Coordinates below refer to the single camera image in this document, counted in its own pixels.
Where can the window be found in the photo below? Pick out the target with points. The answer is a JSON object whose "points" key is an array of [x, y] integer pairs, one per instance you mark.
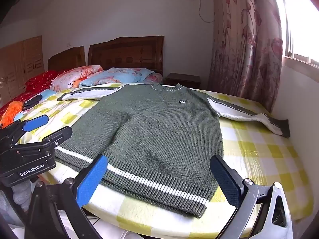
{"points": [[301, 25]]}

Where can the blue floral quilt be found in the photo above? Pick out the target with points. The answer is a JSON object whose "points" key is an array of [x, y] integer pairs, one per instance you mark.
{"points": [[117, 76]]}

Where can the green knit sweater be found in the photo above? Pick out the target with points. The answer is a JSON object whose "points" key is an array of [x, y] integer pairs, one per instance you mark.
{"points": [[154, 129]]}

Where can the large carved wooden headboard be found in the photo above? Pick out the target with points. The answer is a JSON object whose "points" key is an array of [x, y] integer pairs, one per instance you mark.
{"points": [[124, 54]]}

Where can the dark wooden nightstand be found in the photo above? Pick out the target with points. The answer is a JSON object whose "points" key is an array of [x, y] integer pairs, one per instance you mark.
{"points": [[183, 79]]}

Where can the person's left hand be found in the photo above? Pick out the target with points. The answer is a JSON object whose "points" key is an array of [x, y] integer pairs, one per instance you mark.
{"points": [[22, 194]]}

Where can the yellow checked sheet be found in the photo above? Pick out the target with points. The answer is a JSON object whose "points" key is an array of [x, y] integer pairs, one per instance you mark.
{"points": [[261, 159]]}

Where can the red patterned blanket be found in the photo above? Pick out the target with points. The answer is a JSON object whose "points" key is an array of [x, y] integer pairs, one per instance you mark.
{"points": [[39, 81]]}

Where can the black object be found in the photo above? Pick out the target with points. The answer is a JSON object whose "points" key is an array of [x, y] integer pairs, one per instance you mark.
{"points": [[32, 101]]}

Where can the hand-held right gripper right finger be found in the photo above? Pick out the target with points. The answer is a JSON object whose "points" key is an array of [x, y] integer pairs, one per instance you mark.
{"points": [[224, 181]]}

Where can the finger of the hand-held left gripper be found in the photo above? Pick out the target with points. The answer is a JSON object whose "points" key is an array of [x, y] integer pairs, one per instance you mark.
{"points": [[35, 123], [58, 135]]}

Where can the light wooden wardrobe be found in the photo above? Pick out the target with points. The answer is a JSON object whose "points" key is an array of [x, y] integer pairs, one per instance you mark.
{"points": [[17, 64]]}

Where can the orange cloth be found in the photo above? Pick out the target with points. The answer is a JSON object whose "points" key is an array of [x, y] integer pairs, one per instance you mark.
{"points": [[12, 112]]}

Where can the light blue cloth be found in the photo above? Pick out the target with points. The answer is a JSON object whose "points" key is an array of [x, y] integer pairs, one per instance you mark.
{"points": [[48, 94]]}

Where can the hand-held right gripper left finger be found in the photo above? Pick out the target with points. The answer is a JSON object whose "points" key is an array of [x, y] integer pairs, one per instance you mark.
{"points": [[92, 180]]}

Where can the small wooden headboard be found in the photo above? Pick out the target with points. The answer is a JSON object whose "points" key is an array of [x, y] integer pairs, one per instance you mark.
{"points": [[67, 58]]}

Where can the pink floral curtain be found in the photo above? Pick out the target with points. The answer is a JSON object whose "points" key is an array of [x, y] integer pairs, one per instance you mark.
{"points": [[244, 42]]}

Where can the pink floral pillow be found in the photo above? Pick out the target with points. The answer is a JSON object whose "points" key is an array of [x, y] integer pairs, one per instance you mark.
{"points": [[72, 77]]}

